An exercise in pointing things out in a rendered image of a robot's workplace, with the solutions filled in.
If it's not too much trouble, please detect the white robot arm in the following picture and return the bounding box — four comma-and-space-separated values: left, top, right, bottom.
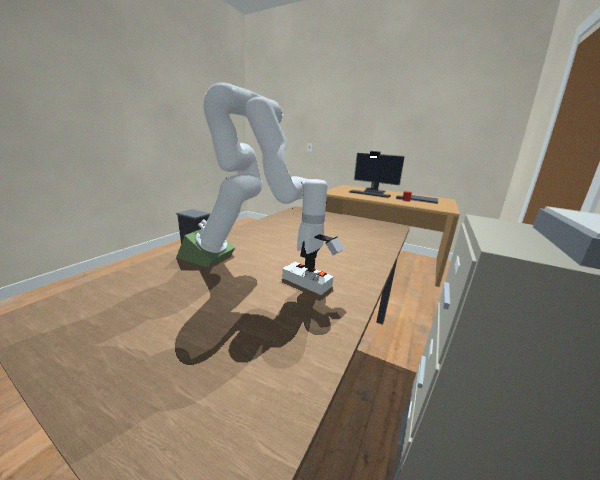
196, 83, 327, 253

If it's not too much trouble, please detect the white power strip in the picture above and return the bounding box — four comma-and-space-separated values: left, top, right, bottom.
282, 262, 334, 295

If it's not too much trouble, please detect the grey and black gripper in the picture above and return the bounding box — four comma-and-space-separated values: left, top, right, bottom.
297, 221, 324, 270

